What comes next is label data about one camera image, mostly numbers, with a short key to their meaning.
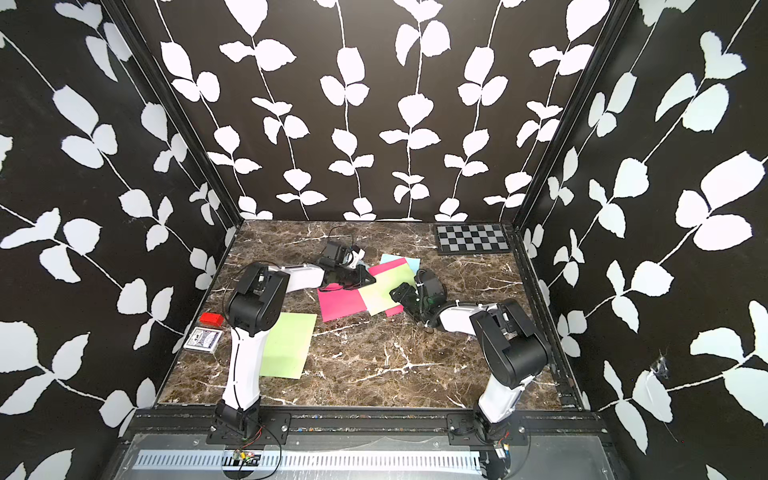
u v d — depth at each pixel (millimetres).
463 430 732
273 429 742
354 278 935
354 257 930
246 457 703
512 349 476
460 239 1143
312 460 701
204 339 880
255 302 594
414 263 1078
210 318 938
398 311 954
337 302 949
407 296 855
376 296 1003
